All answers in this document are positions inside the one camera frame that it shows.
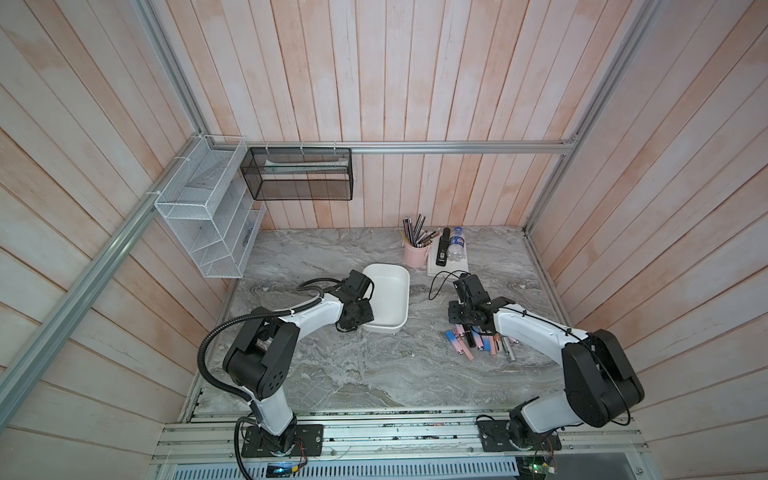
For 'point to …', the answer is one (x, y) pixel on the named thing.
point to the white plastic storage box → (390, 297)
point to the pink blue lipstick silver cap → (487, 343)
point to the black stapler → (443, 247)
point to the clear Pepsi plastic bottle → (455, 250)
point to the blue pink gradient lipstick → (452, 337)
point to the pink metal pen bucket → (416, 256)
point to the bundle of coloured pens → (414, 234)
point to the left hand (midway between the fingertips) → (365, 320)
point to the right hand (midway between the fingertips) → (455, 309)
